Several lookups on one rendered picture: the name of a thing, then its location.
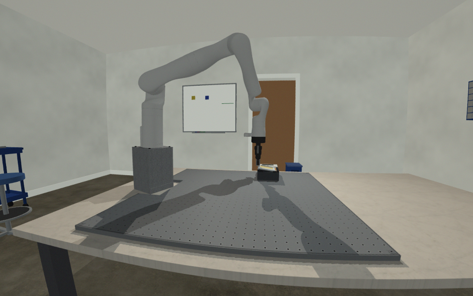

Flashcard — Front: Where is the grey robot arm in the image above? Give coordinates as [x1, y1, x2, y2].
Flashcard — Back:
[138, 32, 269, 148]

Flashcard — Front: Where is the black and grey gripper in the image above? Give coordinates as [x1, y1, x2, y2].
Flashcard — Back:
[251, 137, 265, 166]

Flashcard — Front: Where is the grey and white cassette dock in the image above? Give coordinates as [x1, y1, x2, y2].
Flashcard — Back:
[257, 164, 279, 181]

